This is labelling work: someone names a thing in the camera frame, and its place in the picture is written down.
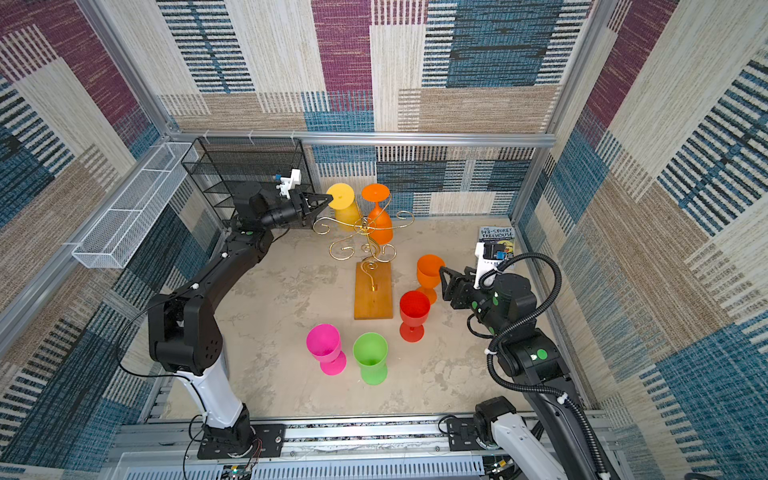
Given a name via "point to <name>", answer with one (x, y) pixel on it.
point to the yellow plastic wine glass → (343, 203)
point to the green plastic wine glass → (371, 351)
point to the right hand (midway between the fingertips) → (455, 275)
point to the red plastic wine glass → (414, 310)
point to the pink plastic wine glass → (324, 344)
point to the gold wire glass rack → (373, 295)
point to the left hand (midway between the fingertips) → (333, 199)
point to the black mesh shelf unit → (222, 164)
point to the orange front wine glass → (428, 274)
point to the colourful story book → (499, 235)
